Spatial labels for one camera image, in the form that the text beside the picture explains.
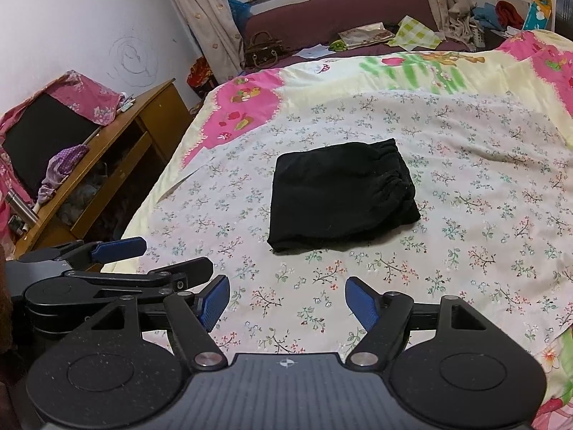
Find blue cloth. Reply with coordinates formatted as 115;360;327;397
472;4;500;30

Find green checked cloth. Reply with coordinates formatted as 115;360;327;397
387;15;444;50

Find pink floral cloth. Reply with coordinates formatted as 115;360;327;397
0;70;126;234

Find purple cloth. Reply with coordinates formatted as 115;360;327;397
38;143;88;207

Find red patterned bag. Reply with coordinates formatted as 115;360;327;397
187;56;220;99

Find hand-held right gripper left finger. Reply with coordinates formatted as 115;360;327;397
85;275;230;370

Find pink yellow cartoon quilt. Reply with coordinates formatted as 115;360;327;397
107;27;573;430

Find white papers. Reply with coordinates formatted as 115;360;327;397
295;44;336;60

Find black pants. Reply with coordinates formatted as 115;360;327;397
267;139;422;254

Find dark wooden furniture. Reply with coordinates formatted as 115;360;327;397
553;0;573;39

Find maroon window seat cushion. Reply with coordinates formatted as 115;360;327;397
244;0;475;70

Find white floral bed sheet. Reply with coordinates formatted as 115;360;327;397
107;90;573;359

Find teal orange cartoon bag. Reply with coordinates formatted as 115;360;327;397
523;0;552;31

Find wooden side cabinet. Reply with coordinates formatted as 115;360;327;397
13;80;193;261

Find black monitor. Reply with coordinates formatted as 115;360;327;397
2;94;101;193

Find brown handbag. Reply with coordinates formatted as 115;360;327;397
244;30;285;69

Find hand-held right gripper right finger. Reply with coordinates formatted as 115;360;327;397
345;277;490;368

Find metal thermos flask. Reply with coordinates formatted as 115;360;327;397
5;189;40;225

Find blue plastic bag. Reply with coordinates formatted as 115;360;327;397
228;0;254;32

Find shiny gold paper bag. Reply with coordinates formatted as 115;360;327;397
338;21;395;49

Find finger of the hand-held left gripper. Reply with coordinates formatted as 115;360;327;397
19;236;148;264
63;257;215;298

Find red cloth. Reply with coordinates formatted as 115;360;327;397
496;1;524;30

